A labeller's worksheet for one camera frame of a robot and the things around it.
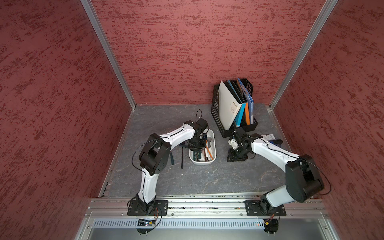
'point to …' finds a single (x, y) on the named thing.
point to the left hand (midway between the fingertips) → (200, 152)
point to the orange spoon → (209, 151)
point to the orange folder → (247, 113)
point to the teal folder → (238, 123)
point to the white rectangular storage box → (209, 132)
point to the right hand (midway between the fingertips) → (231, 161)
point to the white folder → (230, 108)
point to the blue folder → (249, 100)
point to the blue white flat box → (268, 137)
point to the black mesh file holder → (215, 112)
